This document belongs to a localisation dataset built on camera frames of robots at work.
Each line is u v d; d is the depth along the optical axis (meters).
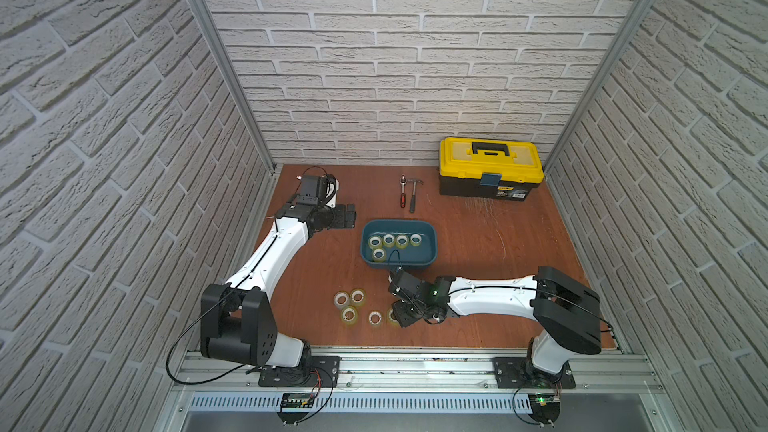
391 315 0.80
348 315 0.83
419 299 0.64
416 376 0.75
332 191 0.73
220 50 0.85
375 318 0.82
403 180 1.14
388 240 0.97
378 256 0.94
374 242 0.97
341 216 0.77
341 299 0.85
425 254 0.95
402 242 0.97
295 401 0.73
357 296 0.86
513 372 0.73
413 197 1.10
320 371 0.75
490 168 1.00
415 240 0.97
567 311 0.45
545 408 0.69
